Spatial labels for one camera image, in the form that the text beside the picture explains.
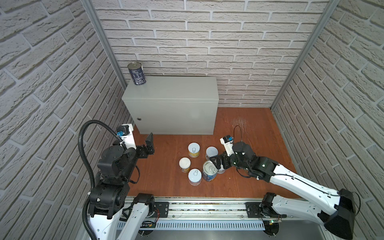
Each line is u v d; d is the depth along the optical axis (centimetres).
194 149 90
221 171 84
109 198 37
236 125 109
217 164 65
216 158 65
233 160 63
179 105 107
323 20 73
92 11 71
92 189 41
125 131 46
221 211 76
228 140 65
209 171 76
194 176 80
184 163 83
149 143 52
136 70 76
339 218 39
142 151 51
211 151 89
